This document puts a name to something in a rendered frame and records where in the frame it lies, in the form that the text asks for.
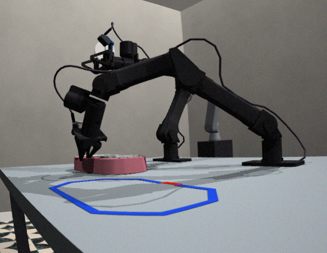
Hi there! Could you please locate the blue tape outline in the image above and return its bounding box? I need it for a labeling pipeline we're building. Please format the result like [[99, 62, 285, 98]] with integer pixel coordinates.
[[49, 179, 218, 216]]

